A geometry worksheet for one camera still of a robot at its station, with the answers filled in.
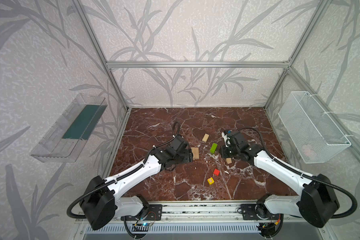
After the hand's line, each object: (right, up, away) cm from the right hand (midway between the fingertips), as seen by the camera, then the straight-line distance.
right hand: (219, 145), depth 85 cm
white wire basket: (+37, +8, -23) cm, 44 cm away
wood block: (-15, -5, +8) cm, 17 cm away
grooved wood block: (-6, +3, +17) cm, 18 cm away
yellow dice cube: (-5, -19, -3) cm, 20 cm away
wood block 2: (-13, -6, +7) cm, 16 cm away
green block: (-2, -3, +9) cm, 10 cm away
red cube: (-1, -16, +2) cm, 16 cm away
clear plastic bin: (-72, +6, -21) cm, 75 cm away
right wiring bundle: (+21, -38, -14) cm, 46 cm away
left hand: (-17, -3, -5) cm, 17 cm away
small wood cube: (+7, -10, +5) cm, 13 cm away
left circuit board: (-40, -37, -13) cm, 56 cm away
